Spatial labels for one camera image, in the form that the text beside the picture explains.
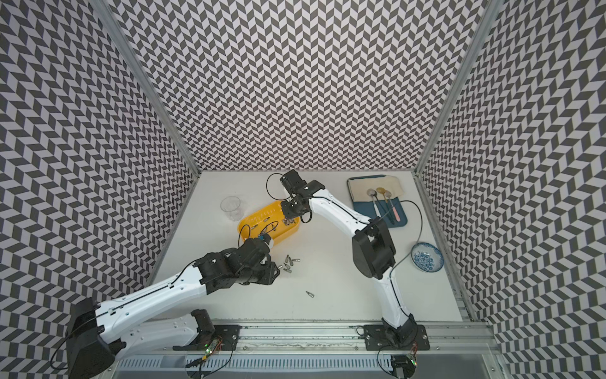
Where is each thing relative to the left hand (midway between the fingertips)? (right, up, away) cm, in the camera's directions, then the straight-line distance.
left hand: (274, 275), depth 76 cm
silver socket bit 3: (+3, -2, +12) cm, 12 cm away
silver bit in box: (-7, +16, +25) cm, 30 cm away
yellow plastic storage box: (-5, +14, +25) cm, 29 cm away
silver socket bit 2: (+3, +1, +14) cm, 15 cm away
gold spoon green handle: (+46, +27, +34) cm, 64 cm away
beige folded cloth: (+34, +29, +34) cm, 56 cm away
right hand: (+4, +18, +14) cm, 23 cm away
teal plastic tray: (+47, +19, +28) cm, 58 cm away
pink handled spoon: (+48, +26, +33) cm, 63 cm away
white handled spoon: (+40, +27, +32) cm, 58 cm away
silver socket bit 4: (+12, -10, +7) cm, 17 cm away
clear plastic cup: (-23, +20, +27) cm, 41 cm away
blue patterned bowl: (+56, +2, +13) cm, 58 cm away
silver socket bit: (+7, +1, +14) cm, 16 cm away
